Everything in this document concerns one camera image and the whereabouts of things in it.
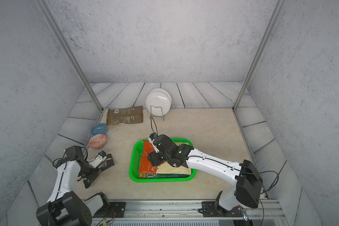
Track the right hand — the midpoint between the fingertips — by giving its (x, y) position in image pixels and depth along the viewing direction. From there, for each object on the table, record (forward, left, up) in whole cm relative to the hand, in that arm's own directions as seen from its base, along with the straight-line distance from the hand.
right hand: (152, 157), depth 74 cm
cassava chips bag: (-2, +4, -9) cm, 10 cm away
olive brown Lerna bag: (+44, +25, -16) cm, 53 cm away
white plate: (+45, +1, -2) cm, 45 cm away
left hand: (-3, +34, -11) cm, 36 cm away
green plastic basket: (+6, +12, -12) cm, 18 cm away
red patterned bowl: (+19, +42, -15) cm, 49 cm away
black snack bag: (-9, +30, 0) cm, 31 cm away
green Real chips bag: (-6, +2, -11) cm, 13 cm away
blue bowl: (+29, +45, -14) cm, 56 cm away
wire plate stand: (+42, +2, -14) cm, 44 cm away
